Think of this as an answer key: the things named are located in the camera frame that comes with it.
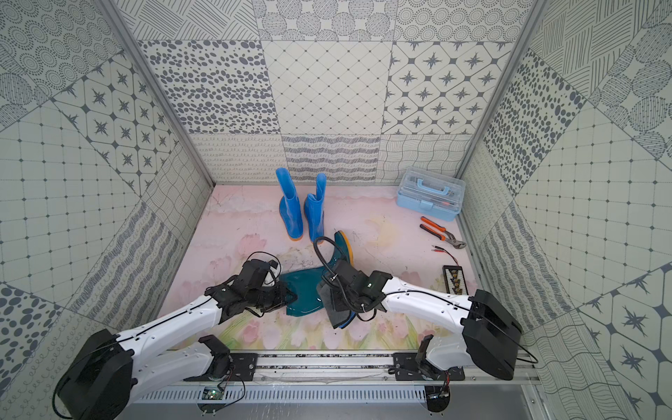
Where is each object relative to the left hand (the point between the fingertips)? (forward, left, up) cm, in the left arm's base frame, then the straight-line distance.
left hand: (302, 301), depth 79 cm
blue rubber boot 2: (+25, -2, +15) cm, 29 cm away
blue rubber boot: (+26, +6, +15) cm, 31 cm away
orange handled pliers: (+32, -51, -7) cm, 61 cm away
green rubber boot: (+6, +1, -1) cm, 6 cm away
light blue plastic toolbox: (+44, -47, +4) cm, 64 cm away
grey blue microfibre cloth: (-5, -11, -1) cm, 12 cm away
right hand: (0, -11, -1) cm, 11 cm away
